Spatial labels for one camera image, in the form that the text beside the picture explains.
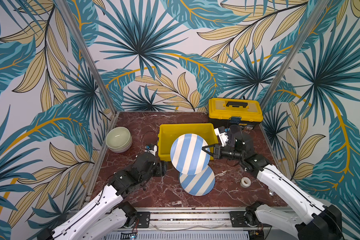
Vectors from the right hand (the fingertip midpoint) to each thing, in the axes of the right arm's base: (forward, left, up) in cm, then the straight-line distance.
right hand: (200, 149), depth 73 cm
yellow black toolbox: (+34, -19, -7) cm, 40 cm away
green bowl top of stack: (+22, +50, -16) cm, 57 cm away
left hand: (-4, +20, -6) cm, 21 cm away
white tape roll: (-10, -26, -22) cm, 35 cm away
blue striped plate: (-10, 0, -20) cm, 22 cm away
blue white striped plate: (-1, +7, -2) cm, 7 cm away
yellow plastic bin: (+26, +18, -20) cm, 37 cm away
